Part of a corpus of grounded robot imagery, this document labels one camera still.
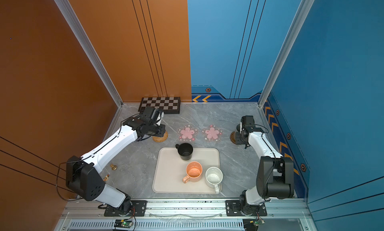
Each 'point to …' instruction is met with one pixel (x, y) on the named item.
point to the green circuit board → (123, 223)
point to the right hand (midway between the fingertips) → (241, 138)
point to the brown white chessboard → (169, 105)
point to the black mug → (185, 150)
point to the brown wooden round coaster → (232, 137)
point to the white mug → (213, 177)
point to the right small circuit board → (251, 224)
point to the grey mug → (238, 127)
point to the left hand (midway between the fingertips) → (163, 128)
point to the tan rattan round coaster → (161, 139)
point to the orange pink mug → (194, 171)
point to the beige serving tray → (170, 170)
